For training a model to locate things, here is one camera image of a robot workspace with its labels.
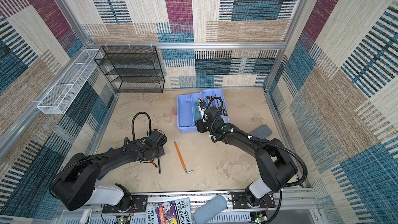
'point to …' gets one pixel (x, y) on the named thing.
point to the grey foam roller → (204, 214)
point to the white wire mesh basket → (62, 95)
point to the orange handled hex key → (186, 171)
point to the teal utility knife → (197, 111)
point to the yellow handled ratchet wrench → (208, 97)
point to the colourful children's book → (175, 212)
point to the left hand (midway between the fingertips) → (161, 149)
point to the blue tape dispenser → (110, 149)
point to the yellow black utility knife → (202, 103)
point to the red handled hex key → (153, 163)
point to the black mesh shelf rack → (131, 69)
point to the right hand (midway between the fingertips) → (201, 122)
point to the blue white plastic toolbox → (185, 108)
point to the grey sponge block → (263, 131)
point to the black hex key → (159, 170)
